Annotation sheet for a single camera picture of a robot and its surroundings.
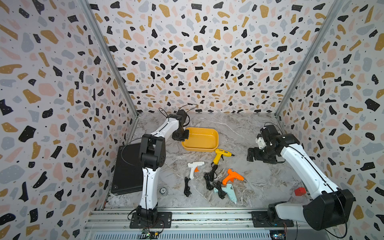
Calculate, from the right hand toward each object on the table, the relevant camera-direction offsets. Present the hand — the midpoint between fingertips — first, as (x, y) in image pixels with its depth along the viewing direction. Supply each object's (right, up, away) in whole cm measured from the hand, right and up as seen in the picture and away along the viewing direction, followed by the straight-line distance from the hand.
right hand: (255, 158), depth 80 cm
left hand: (-39, +9, +21) cm, 45 cm away
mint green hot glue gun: (-13, -19, +3) cm, 23 cm away
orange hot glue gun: (-10, -12, +8) cm, 18 cm away
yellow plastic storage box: (-29, +8, +26) cm, 40 cm away
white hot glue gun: (-33, -8, +11) cm, 36 cm away
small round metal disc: (-49, -17, 0) cm, 52 cm away
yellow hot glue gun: (-16, 0, +18) cm, 24 cm away
